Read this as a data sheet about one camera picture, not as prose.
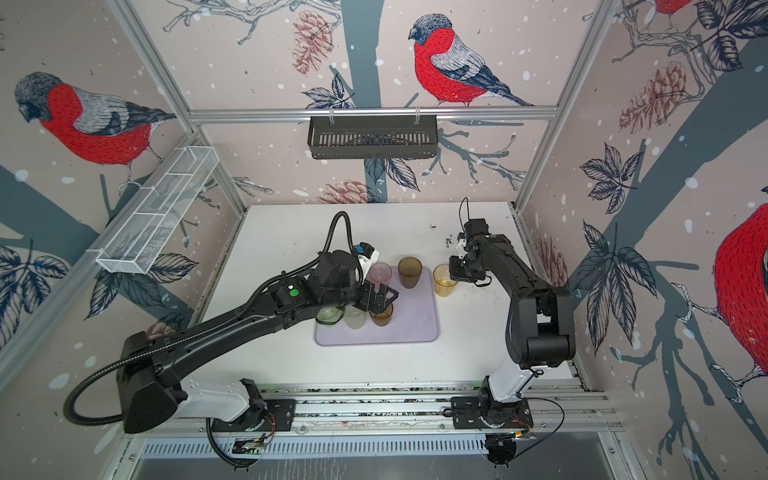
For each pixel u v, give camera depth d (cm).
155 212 78
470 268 76
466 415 73
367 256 66
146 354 40
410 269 94
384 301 65
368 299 63
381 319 88
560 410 71
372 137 106
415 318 91
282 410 74
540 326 47
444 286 93
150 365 40
